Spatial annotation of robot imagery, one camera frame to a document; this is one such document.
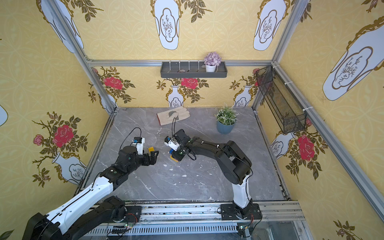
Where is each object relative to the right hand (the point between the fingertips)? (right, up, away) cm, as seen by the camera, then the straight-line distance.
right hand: (175, 156), depth 92 cm
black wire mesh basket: (+67, +26, -4) cm, 72 cm away
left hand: (-11, +5, -9) cm, 15 cm away
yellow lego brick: (0, -2, -1) cm, 2 cm away
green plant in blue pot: (+32, +22, +5) cm, 39 cm away
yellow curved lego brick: (-16, +4, +4) cm, 17 cm away
